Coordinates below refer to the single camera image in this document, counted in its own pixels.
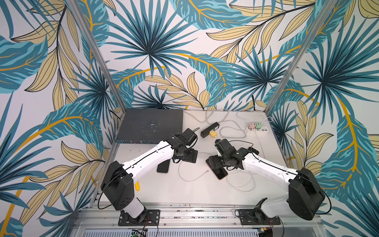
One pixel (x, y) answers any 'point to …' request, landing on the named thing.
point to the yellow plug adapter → (213, 134)
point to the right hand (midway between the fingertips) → (209, 165)
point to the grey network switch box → (145, 126)
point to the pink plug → (251, 126)
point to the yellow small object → (137, 186)
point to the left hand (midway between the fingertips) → (187, 159)
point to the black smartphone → (163, 167)
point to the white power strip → (264, 129)
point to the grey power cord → (224, 119)
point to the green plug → (258, 126)
